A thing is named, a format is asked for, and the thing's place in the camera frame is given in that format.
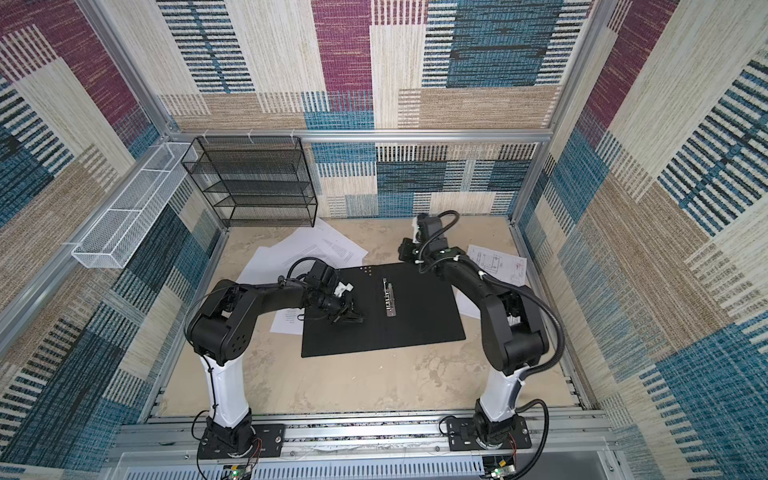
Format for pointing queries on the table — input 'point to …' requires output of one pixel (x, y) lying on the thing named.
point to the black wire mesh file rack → (254, 181)
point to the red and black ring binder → (401, 305)
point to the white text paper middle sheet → (266, 265)
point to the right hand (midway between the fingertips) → (399, 252)
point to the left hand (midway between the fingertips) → (367, 313)
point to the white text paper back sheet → (327, 242)
